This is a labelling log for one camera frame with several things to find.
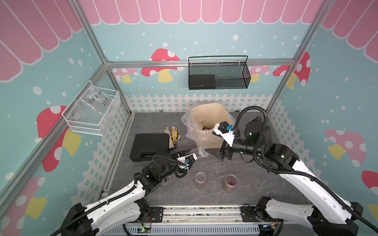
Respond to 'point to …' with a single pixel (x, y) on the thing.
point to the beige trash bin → (204, 116)
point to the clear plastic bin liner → (186, 119)
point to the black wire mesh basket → (221, 72)
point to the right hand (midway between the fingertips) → (210, 140)
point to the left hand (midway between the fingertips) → (191, 155)
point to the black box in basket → (204, 81)
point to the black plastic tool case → (145, 145)
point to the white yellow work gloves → (173, 136)
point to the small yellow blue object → (160, 110)
